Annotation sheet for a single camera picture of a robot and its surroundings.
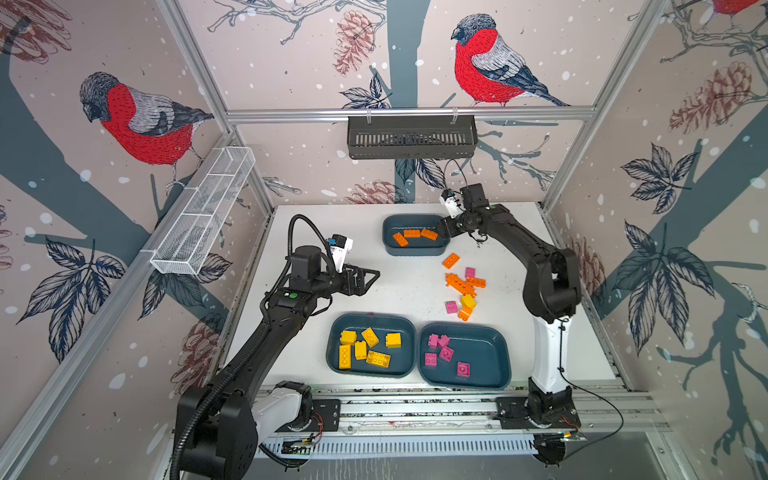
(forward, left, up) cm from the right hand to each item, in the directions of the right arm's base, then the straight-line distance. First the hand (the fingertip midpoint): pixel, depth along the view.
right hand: (446, 228), depth 99 cm
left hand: (-25, +24, +10) cm, 36 cm away
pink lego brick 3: (-40, +6, -11) cm, 42 cm away
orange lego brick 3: (-6, -2, -11) cm, 13 cm away
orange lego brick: (+3, +16, -10) cm, 19 cm away
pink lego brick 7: (-42, -3, -11) cm, 44 cm away
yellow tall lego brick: (-39, +26, -9) cm, 47 cm away
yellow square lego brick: (-36, +17, -9) cm, 40 cm away
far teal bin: (-1, +8, -10) cm, 13 cm away
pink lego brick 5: (-38, +1, -11) cm, 40 cm away
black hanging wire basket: (+27, +14, +18) cm, 36 cm away
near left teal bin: (-41, +14, -11) cm, 44 cm away
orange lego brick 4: (-14, -10, -11) cm, 21 cm away
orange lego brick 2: (+5, +5, -9) cm, 11 cm away
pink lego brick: (-10, -9, -11) cm, 18 cm away
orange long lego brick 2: (-15, -5, -11) cm, 20 cm away
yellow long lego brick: (-40, +30, -11) cm, 52 cm away
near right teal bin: (-35, -10, -13) cm, 38 cm away
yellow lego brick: (-35, +30, -9) cm, 47 cm away
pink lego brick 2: (-24, -1, -11) cm, 26 cm away
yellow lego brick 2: (-35, +24, -10) cm, 43 cm away
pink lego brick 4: (-36, +5, -10) cm, 37 cm away
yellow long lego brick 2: (-41, +21, -10) cm, 47 cm away
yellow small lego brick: (-22, -6, -10) cm, 25 cm away
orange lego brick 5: (-26, -5, -11) cm, 28 cm away
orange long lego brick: (+5, +12, -9) cm, 16 cm away
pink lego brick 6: (-35, +2, -9) cm, 36 cm away
